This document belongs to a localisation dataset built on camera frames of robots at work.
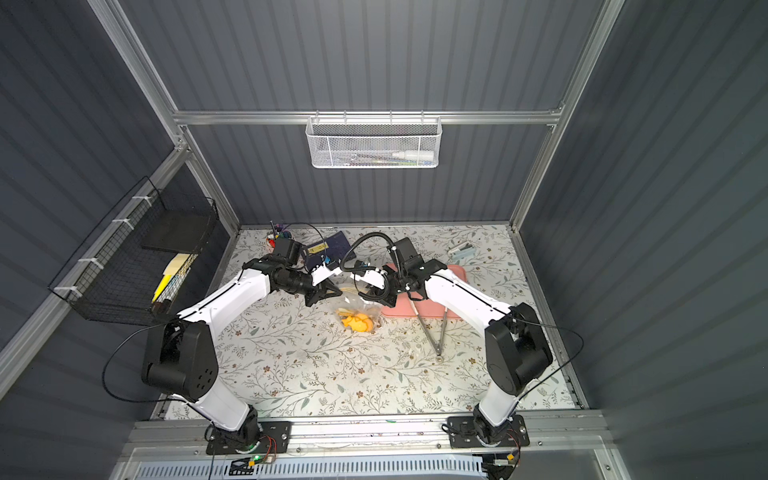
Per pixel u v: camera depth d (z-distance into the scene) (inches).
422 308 37.7
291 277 28.6
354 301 33.4
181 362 17.9
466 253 43.2
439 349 34.1
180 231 32.0
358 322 35.8
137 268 28.9
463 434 28.6
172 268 29.4
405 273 26.3
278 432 29.2
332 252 45.0
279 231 39.3
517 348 17.9
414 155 36.0
